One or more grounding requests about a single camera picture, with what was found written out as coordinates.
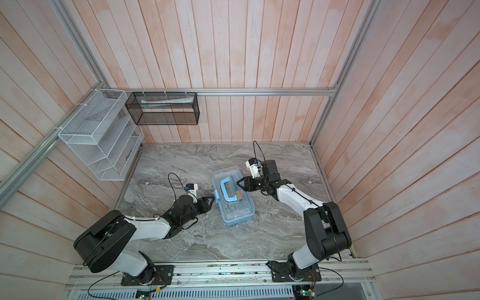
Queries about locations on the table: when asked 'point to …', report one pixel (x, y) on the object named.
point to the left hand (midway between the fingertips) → (213, 202)
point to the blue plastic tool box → (234, 204)
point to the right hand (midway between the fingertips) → (241, 182)
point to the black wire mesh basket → (164, 108)
